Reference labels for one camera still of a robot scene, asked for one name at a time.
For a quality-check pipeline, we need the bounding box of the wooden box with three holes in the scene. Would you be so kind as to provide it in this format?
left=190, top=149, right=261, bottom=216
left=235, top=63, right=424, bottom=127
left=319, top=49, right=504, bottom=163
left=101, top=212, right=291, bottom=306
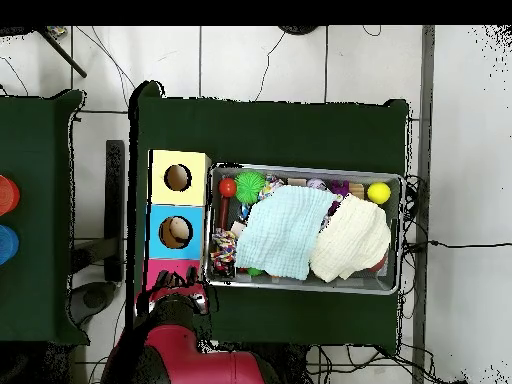
left=142, top=148, right=212, bottom=291

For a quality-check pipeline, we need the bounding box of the clear mesh bin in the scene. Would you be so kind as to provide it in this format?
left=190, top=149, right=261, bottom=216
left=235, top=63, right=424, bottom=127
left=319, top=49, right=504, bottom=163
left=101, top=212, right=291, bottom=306
left=203, top=161, right=405, bottom=296

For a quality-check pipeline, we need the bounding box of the grey stand foot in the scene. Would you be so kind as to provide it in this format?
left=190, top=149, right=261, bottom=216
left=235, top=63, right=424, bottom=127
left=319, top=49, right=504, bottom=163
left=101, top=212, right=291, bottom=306
left=68, top=280, right=118, bottom=326

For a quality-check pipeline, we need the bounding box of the black flat panel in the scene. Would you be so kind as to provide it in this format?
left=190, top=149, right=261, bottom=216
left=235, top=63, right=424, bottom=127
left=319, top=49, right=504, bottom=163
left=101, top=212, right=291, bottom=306
left=103, top=139, right=126, bottom=283

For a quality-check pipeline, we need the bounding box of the orange red ball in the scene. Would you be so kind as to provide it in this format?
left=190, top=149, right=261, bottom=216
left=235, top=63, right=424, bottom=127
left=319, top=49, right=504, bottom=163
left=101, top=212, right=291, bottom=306
left=218, top=177, right=238, bottom=199

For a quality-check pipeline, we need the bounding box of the light blue waffle cloth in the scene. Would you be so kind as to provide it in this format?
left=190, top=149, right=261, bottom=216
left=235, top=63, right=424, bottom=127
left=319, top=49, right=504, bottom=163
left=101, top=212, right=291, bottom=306
left=234, top=184, right=336, bottom=281

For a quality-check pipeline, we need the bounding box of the green spiky ball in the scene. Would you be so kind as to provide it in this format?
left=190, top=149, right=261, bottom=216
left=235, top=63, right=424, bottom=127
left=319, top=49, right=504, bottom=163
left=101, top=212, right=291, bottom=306
left=233, top=170, right=267, bottom=205

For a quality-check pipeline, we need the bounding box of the green cloth on side table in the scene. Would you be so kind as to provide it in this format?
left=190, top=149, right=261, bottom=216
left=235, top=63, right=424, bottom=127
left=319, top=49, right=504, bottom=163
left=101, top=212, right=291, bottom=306
left=0, top=89, right=90, bottom=346

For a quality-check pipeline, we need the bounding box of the blue round disc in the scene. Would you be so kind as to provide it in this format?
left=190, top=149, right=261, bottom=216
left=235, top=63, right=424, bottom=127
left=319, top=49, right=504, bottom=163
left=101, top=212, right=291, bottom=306
left=0, top=224, right=20, bottom=266

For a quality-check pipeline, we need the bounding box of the cream waffle cloth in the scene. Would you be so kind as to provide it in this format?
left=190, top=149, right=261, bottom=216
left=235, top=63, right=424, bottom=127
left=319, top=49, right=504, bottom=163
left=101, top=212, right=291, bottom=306
left=308, top=193, right=392, bottom=284

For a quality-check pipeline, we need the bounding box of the dark green tablecloth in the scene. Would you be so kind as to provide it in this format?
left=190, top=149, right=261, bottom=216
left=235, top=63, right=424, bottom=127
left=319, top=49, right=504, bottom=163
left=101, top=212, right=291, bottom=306
left=127, top=79, right=411, bottom=355

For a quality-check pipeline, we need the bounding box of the purple monster toy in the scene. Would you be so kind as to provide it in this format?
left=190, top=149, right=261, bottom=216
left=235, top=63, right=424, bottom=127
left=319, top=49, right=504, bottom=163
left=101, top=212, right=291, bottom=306
left=327, top=179, right=351, bottom=217

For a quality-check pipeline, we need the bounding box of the red round disc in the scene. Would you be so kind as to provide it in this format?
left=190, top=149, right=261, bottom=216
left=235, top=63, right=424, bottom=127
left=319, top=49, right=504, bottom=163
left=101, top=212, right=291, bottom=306
left=0, top=174, right=21, bottom=217

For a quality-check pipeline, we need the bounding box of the yellow ball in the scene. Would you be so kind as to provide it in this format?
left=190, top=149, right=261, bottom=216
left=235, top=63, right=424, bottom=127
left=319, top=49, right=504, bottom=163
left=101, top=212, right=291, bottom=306
left=366, top=181, right=392, bottom=206

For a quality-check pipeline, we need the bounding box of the black rod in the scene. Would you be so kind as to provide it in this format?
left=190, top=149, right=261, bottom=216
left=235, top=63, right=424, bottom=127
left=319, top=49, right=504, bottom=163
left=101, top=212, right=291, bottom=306
left=37, top=27, right=88, bottom=79

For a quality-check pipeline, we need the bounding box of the black round object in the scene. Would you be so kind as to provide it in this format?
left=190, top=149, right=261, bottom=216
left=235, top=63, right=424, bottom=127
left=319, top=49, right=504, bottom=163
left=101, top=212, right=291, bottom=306
left=277, top=25, right=321, bottom=36

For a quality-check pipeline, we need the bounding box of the colourful rope toy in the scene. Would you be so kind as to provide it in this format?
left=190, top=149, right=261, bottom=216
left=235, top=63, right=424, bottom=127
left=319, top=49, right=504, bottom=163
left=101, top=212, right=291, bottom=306
left=209, top=228, right=239, bottom=277

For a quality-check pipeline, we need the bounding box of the black power cable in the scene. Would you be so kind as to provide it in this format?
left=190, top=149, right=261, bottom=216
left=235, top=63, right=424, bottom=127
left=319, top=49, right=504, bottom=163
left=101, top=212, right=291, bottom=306
left=403, top=238, right=512, bottom=252

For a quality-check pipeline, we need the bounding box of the grey metal rail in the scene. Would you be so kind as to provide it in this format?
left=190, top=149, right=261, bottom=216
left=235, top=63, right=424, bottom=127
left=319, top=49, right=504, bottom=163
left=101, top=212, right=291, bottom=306
left=411, top=25, right=436, bottom=384

